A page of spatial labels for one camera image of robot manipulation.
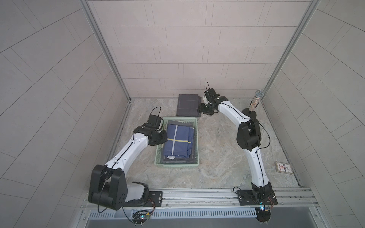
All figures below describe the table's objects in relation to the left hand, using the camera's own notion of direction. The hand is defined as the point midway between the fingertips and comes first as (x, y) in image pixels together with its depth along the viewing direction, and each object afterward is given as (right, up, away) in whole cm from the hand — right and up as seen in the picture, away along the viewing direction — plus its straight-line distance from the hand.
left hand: (167, 137), depth 85 cm
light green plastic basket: (-5, -10, -2) cm, 12 cm away
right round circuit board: (+50, -35, -16) cm, 63 cm away
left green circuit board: (-9, -33, -21) cm, 40 cm away
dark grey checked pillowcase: (+15, -10, -6) cm, 19 cm away
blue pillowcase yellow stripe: (+7, -3, +2) cm, 8 cm away
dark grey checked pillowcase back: (+12, +20, +26) cm, 35 cm away
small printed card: (+67, -17, -5) cm, 69 cm away
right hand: (+21, +16, +15) cm, 30 cm away
